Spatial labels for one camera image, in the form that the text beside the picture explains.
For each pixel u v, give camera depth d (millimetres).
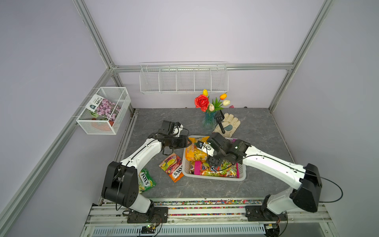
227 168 824
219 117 1155
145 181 828
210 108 822
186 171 826
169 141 715
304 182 414
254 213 739
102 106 738
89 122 737
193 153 826
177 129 739
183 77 988
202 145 674
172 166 882
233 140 887
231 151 532
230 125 1091
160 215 744
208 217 739
